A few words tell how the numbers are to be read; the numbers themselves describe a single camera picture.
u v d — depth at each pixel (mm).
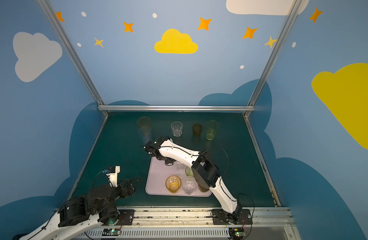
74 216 494
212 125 982
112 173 631
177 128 1087
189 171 883
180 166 900
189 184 853
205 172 532
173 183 840
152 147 635
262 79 989
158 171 909
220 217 749
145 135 996
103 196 506
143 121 995
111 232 706
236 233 710
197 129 1060
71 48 834
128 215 749
